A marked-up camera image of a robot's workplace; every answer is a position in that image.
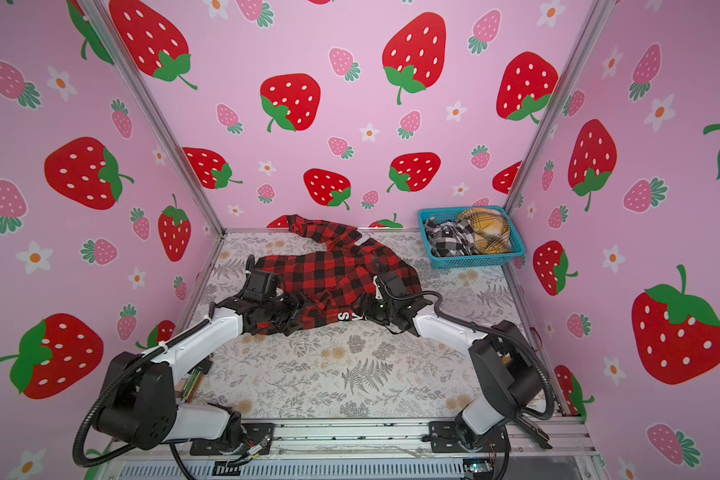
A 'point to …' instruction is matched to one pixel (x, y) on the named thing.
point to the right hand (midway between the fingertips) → (352, 308)
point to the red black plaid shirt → (327, 286)
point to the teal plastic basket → (469, 261)
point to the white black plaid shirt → (450, 239)
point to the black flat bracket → (537, 433)
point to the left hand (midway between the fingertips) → (314, 308)
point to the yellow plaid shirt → (491, 230)
